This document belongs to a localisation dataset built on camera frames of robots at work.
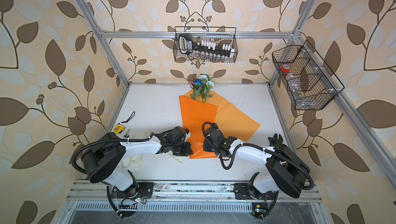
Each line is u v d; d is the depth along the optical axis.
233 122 1.09
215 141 0.65
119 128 0.96
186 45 0.86
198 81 1.14
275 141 0.89
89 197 0.74
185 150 0.77
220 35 0.91
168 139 0.69
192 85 1.13
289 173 0.42
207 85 1.16
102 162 0.44
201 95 1.12
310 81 0.75
